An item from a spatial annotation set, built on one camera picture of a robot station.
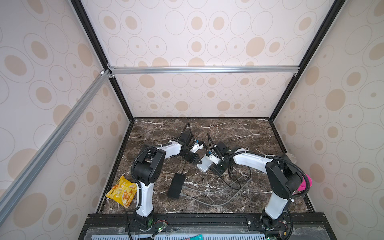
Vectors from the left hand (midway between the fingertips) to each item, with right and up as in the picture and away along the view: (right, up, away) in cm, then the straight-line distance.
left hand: (203, 160), depth 93 cm
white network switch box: (+2, -1, -3) cm, 3 cm away
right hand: (+9, -5, -1) cm, 10 cm away
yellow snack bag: (-43, -15, -13) cm, 47 cm away
